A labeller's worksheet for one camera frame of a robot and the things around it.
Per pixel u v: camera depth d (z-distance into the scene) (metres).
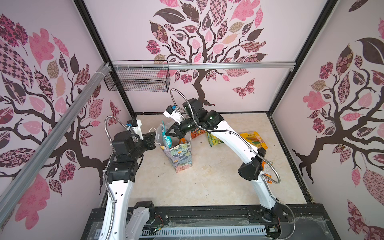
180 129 0.63
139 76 0.95
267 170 0.86
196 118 0.57
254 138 0.98
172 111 0.62
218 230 1.16
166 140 0.68
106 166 0.49
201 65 0.94
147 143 0.60
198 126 0.55
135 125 0.59
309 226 0.71
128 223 0.54
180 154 0.76
